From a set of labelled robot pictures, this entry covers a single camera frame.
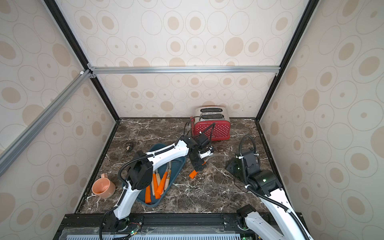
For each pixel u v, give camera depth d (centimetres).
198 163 79
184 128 102
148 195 80
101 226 69
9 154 51
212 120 99
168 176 87
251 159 51
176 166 93
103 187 83
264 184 45
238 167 59
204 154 78
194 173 89
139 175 53
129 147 100
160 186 80
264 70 91
